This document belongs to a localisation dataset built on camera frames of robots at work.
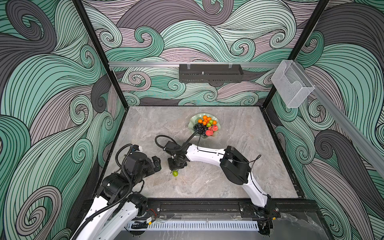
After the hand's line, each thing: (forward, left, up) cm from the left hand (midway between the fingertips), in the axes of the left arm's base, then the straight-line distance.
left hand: (154, 161), depth 71 cm
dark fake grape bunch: (+30, -25, -13) cm, 41 cm away
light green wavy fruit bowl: (+26, -34, -12) cm, 45 cm away
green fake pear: (+36, -32, -12) cm, 50 cm away
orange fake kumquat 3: (+35, -28, -13) cm, 47 cm away
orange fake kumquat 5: (+36, -35, -13) cm, 51 cm away
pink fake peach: (+30, -34, -12) cm, 47 cm away
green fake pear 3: (0, -9, -16) cm, 19 cm away
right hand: (+4, -7, -18) cm, 19 cm away
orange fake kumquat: (+40, -28, -12) cm, 51 cm away
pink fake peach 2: (+26, -30, -12) cm, 42 cm away
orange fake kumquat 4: (+37, -25, -13) cm, 46 cm away
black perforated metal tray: (+56, -30, +14) cm, 65 cm away
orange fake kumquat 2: (+40, -31, -13) cm, 52 cm away
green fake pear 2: (+33, -30, -12) cm, 46 cm away
